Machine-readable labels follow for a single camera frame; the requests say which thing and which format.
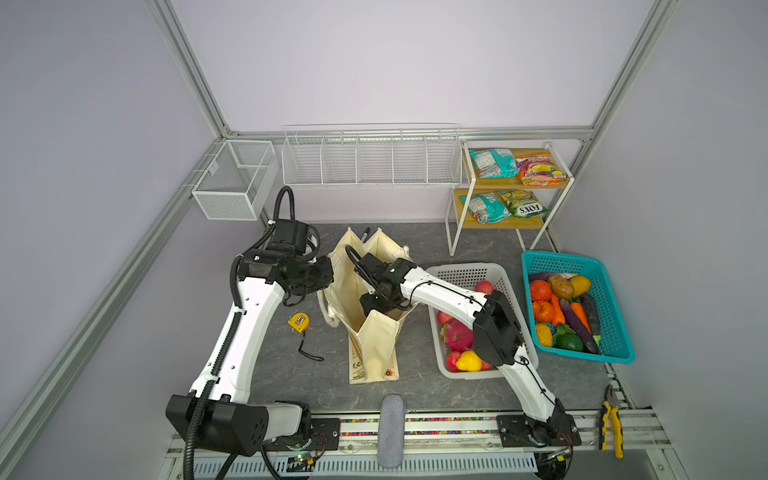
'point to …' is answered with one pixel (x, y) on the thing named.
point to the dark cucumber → (591, 308)
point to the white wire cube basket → (236, 183)
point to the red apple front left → (451, 361)
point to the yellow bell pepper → (544, 333)
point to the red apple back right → (485, 287)
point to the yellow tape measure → (300, 322)
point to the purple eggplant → (587, 339)
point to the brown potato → (562, 286)
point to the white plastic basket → (468, 275)
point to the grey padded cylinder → (391, 432)
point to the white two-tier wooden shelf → (513, 188)
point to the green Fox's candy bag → (523, 203)
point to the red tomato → (540, 290)
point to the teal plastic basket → (616, 344)
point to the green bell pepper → (566, 338)
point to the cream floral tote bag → (374, 339)
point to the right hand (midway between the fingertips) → (373, 310)
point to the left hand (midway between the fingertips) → (332, 282)
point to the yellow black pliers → (610, 408)
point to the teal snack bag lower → (487, 208)
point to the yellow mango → (580, 285)
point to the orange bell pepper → (543, 311)
